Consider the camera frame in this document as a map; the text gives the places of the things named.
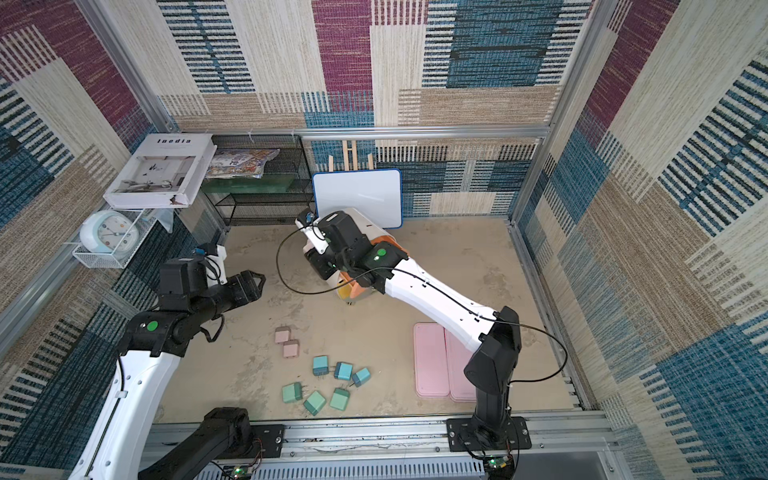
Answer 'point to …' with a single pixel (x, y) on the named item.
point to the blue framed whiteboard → (378, 193)
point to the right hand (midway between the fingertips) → (312, 248)
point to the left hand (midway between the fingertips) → (252, 279)
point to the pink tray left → (430, 360)
